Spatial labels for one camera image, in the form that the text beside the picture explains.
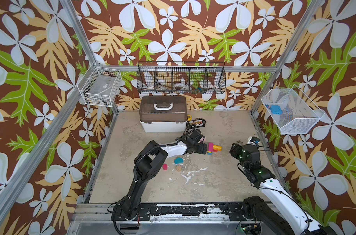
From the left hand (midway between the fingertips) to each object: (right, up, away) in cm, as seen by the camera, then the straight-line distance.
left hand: (202, 146), depth 96 cm
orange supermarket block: (+10, -1, -1) cm, 10 cm away
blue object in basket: (+43, +24, -10) cm, 50 cm away
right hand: (+16, +3, -14) cm, 22 cm away
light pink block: (-3, +7, -16) cm, 18 cm away
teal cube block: (+5, -5, -2) cm, 7 cm away
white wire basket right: (+49, +23, -13) cm, 56 cm away
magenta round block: (-24, -11, -7) cm, 28 cm away
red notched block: (+8, -3, -1) cm, 9 cm away
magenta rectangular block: (+6, 0, -1) cm, 6 cm away
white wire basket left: (-63, +38, -10) cm, 74 cm away
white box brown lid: (-25, +21, -5) cm, 33 cm away
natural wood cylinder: (-16, -12, -9) cm, 22 cm away
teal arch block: (-16, -9, -3) cm, 18 cm away
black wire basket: (-14, +47, +2) cm, 49 cm away
